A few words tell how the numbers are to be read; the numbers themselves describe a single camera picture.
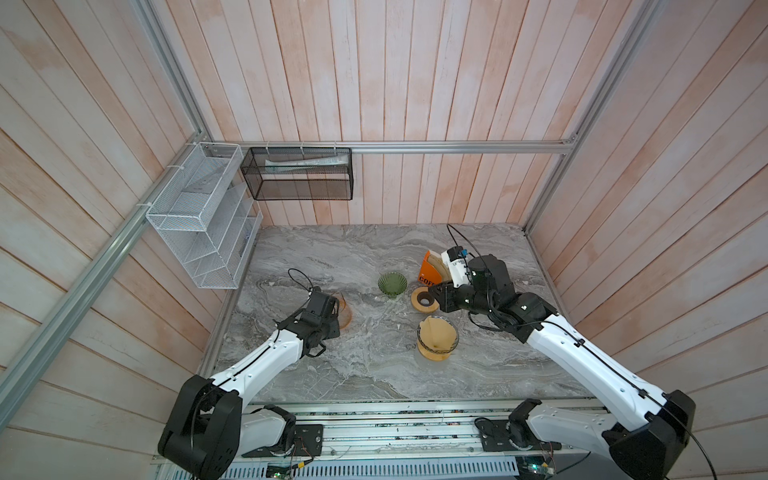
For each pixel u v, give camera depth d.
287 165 0.90
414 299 0.98
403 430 0.76
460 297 0.65
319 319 0.66
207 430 0.40
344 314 0.95
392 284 1.02
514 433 0.67
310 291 0.68
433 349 0.74
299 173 1.06
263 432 0.60
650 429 0.38
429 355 0.78
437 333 0.78
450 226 1.23
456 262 0.65
